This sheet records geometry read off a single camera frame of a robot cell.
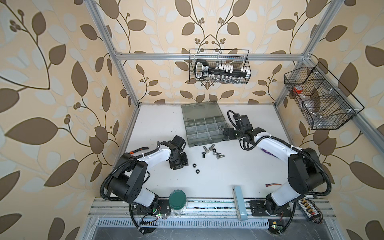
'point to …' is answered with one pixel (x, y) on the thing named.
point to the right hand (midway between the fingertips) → (230, 132)
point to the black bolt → (203, 154)
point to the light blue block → (239, 203)
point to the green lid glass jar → (177, 202)
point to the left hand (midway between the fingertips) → (184, 163)
